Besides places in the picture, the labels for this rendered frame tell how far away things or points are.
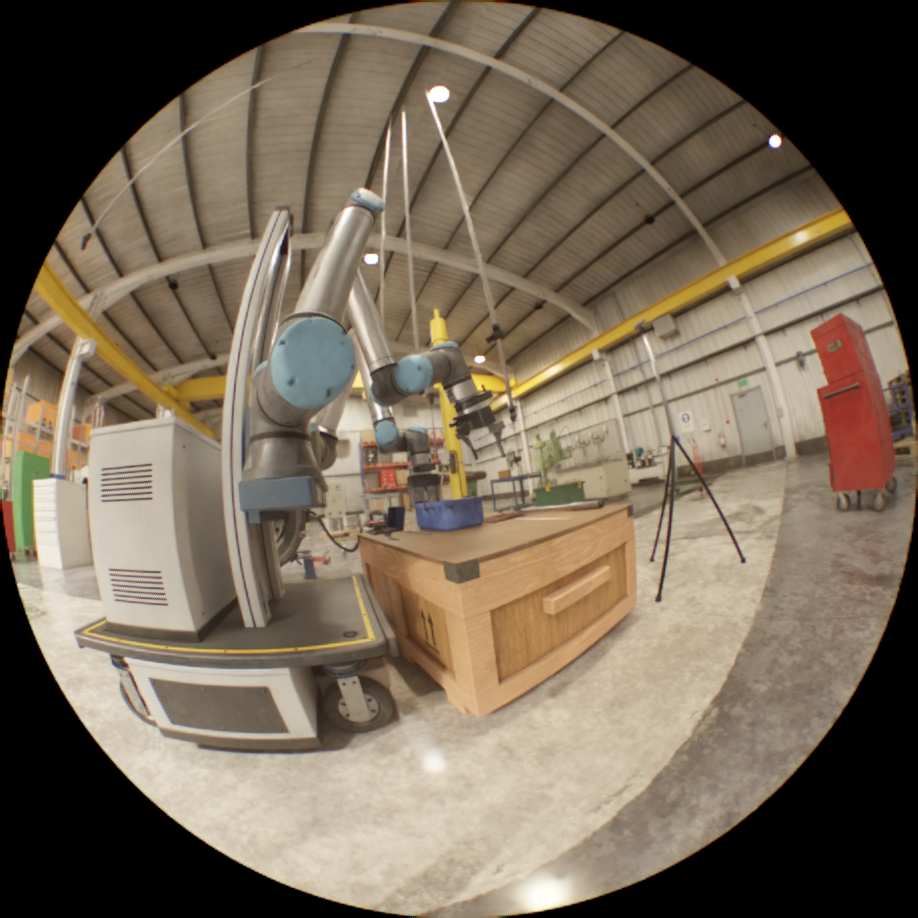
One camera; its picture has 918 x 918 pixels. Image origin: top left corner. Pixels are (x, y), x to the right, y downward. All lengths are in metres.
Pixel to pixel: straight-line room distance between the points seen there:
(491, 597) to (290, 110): 8.28
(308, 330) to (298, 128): 7.83
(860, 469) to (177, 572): 3.10
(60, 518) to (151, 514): 4.49
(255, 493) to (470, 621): 0.51
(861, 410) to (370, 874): 2.75
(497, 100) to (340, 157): 3.84
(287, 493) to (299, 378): 0.23
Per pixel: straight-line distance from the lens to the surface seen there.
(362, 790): 0.77
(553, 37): 8.33
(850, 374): 2.50
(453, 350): 0.82
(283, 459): 0.62
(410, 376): 0.72
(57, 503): 5.23
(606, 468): 6.39
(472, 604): 0.65
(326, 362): 0.51
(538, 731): 0.82
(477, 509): 1.20
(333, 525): 6.19
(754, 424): 10.12
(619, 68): 8.84
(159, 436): 0.81
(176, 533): 0.76
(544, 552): 0.77
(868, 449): 2.49
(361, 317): 0.88
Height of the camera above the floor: 0.61
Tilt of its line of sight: 7 degrees up
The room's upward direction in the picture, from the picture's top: 8 degrees counter-clockwise
